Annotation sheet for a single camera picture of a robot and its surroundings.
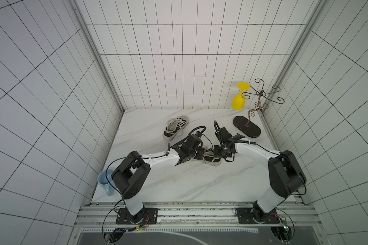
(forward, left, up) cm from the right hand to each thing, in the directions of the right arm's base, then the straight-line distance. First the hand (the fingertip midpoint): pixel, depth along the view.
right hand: (216, 152), depth 92 cm
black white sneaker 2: (-5, +5, +3) cm, 7 cm away
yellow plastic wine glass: (+26, -13, +18) cm, 35 cm away
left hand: (-3, +11, +3) cm, 12 cm away
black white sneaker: (+16, +28, +4) cm, 32 cm away
